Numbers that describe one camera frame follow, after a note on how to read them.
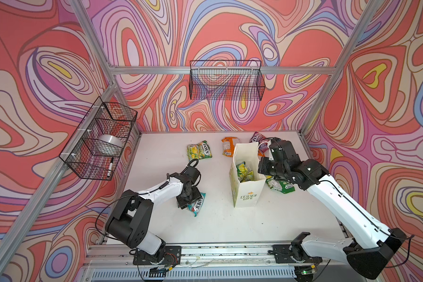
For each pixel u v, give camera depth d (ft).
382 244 1.23
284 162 1.69
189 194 2.41
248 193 2.45
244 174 2.90
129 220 1.43
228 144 3.54
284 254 2.37
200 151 3.45
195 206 2.74
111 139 2.41
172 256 2.37
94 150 2.40
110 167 2.37
